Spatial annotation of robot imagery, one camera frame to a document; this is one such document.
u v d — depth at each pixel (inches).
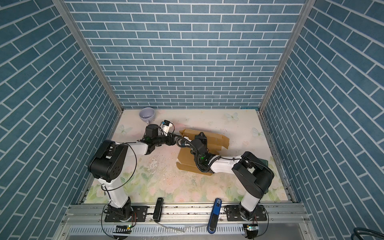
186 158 38.0
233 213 29.0
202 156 26.6
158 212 29.7
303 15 28.9
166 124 34.1
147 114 45.3
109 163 19.8
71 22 29.7
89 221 28.6
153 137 30.9
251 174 19.1
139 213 28.6
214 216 28.6
